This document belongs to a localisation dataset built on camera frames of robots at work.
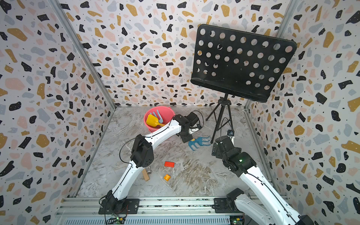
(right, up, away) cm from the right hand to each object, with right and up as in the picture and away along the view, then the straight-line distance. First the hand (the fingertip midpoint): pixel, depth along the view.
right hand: (223, 148), depth 77 cm
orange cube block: (-32, -19, +7) cm, 37 cm away
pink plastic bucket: (-41, +17, +22) cm, 49 cm away
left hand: (-20, +5, +18) cm, 27 cm away
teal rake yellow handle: (-11, 0, +24) cm, 27 cm away
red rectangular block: (-32, -13, +14) cm, 37 cm away
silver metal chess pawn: (-43, -16, +8) cm, 46 cm away
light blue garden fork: (-39, +15, +23) cm, 48 cm away
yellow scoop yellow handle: (-43, +15, +19) cm, 49 cm away
